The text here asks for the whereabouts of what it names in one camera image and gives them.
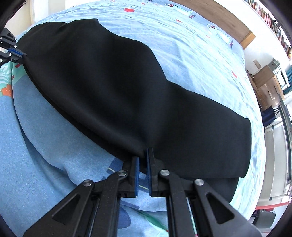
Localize black pants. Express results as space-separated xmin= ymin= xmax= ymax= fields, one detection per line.
xmin=18 ymin=19 xmax=251 ymax=201

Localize blue patterned bed sheet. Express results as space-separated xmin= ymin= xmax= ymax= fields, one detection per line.
xmin=1 ymin=1 xmax=261 ymax=236

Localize dark blue bag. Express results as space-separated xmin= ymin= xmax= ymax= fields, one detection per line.
xmin=261 ymin=106 xmax=279 ymax=127

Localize wooden dresser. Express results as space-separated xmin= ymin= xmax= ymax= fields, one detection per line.
xmin=247 ymin=65 xmax=284 ymax=111

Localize grey printer on dresser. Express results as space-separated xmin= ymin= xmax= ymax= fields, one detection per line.
xmin=268 ymin=58 xmax=290 ymax=90

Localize wooden headboard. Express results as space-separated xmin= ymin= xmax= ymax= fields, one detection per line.
xmin=173 ymin=0 xmax=256 ymax=49

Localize metal bed rail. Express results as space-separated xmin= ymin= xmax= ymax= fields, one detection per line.
xmin=278 ymin=94 xmax=291 ymax=197

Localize wall bookshelf with books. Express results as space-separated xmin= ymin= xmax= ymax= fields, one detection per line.
xmin=244 ymin=0 xmax=291 ymax=60

